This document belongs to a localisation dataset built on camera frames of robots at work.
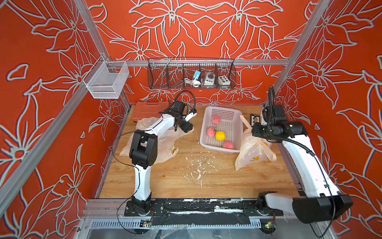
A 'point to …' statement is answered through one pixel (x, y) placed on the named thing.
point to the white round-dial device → (209, 78)
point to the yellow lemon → (220, 136)
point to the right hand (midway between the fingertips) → (252, 129)
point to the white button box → (223, 80)
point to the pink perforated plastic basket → (231, 124)
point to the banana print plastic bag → (253, 149)
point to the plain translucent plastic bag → (165, 140)
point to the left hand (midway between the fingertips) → (187, 122)
